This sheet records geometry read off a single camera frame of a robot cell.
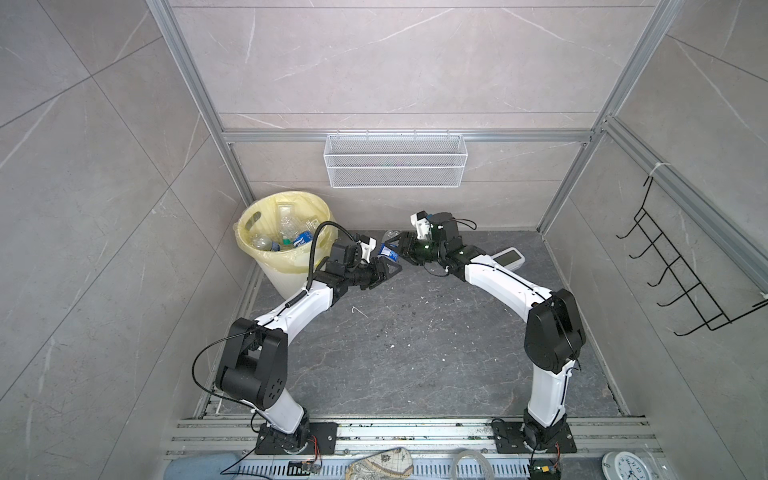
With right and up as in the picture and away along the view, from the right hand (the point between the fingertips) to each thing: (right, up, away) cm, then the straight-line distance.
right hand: (387, 246), depth 85 cm
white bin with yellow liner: (-33, +5, +3) cm, 34 cm away
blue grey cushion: (-43, -52, -17) cm, 69 cm away
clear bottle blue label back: (+1, -1, -4) cm, 4 cm away
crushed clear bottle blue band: (-24, +3, 0) cm, 25 cm away
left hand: (+3, -6, -1) cm, 7 cm away
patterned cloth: (+1, -51, -17) cm, 54 cm away
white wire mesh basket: (0, +30, +16) cm, 34 cm away
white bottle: (-30, +7, +1) cm, 30 cm away
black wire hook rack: (+68, -7, -17) cm, 71 cm away
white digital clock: (+45, -4, +22) cm, 51 cm away
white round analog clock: (+55, -51, -17) cm, 77 cm away
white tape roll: (+21, -49, -16) cm, 56 cm away
